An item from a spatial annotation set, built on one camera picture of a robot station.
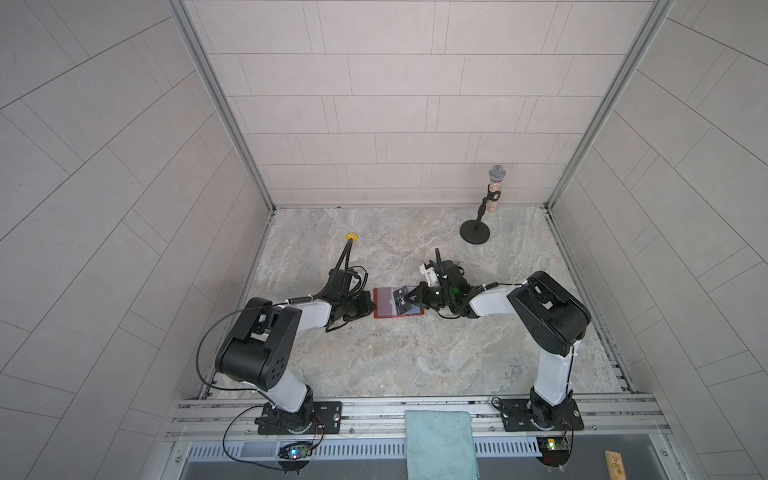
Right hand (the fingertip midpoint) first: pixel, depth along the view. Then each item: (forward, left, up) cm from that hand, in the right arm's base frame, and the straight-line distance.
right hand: (403, 300), depth 90 cm
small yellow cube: (+27, +17, +1) cm, 31 cm away
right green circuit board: (-39, -32, -4) cm, 50 cm away
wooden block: (-42, -43, -1) cm, 61 cm away
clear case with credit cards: (-2, 0, +1) cm, 2 cm away
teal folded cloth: (-36, -6, -1) cm, 37 cm away
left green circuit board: (-36, +27, +1) cm, 45 cm away
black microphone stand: (+25, -29, 0) cm, 39 cm away
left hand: (+1, +6, -1) cm, 6 cm away
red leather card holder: (-1, +6, -2) cm, 6 cm away
